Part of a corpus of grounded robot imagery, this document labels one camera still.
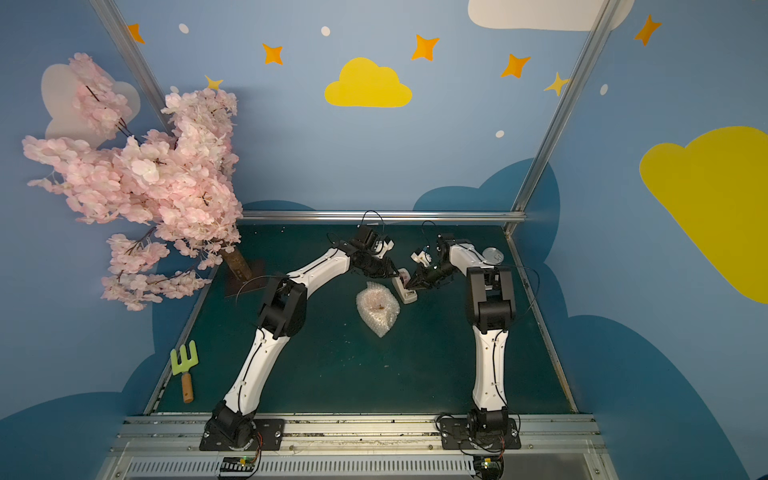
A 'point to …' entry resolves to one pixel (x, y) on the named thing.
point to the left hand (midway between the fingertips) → (398, 270)
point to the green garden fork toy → (185, 363)
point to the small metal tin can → (493, 255)
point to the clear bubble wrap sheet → (378, 307)
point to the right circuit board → (491, 467)
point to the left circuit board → (238, 464)
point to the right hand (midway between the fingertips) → (413, 285)
